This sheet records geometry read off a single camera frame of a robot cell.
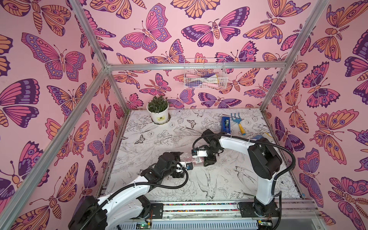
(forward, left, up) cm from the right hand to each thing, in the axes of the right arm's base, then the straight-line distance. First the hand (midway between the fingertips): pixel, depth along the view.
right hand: (205, 158), depth 92 cm
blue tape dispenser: (+24, -15, +5) cm, 29 cm away
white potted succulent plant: (+29, +32, +16) cm, 46 cm away
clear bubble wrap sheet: (-2, +12, +5) cm, 13 cm away
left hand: (-4, +14, +10) cm, 18 cm away
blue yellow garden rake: (+33, -28, 0) cm, 43 cm away
